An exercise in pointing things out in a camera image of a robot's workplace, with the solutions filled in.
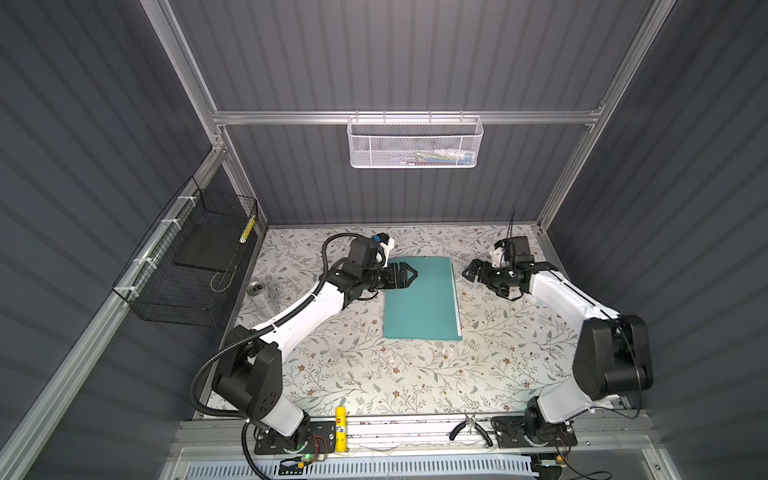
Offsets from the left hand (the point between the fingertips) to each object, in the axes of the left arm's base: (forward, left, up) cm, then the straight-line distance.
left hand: (409, 274), depth 82 cm
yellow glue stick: (-33, +19, -18) cm, 43 cm away
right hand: (+3, -22, -8) cm, 24 cm away
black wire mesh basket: (-2, +57, +8) cm, 57 cm away
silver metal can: (+1, +44, -7) cm, 45 cm away
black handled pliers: (-34, -14, -20) cm, 42 cm away
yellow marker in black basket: (+12, +44, +8) cm, 47 cm away
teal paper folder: (-1, -7, -18) cm, 20 cm away
